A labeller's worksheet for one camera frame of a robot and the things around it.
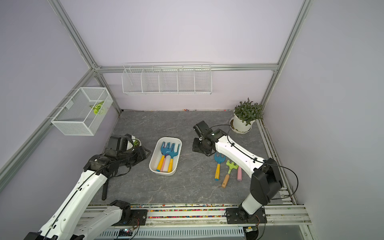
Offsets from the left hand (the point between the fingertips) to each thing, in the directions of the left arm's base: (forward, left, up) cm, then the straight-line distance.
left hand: (148, 155), depth 74 cm
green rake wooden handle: (-1, -45, -20) cm, 49 cm away
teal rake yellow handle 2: (+11, -5, -17) cm, 21 cm away
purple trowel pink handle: (-6, -49, -18) cm, 53 cm away
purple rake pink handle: (+2, -4, -17) cm, 18 cm away
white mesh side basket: (+24, +37, +7) cm, 45 cm away
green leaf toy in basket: (+26, +29, +10) cm, 40 cm away
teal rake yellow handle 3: (+5, -39, -19) cm, 44 cm away
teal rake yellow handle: (+10, -9, -19) cm, 23 cm away
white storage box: (+9, 0, -17) cm, 19 cm away
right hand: (+5, -24, -5) cm, 25 cm away
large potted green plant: (+24, -57, 0) cm, 62 cm away
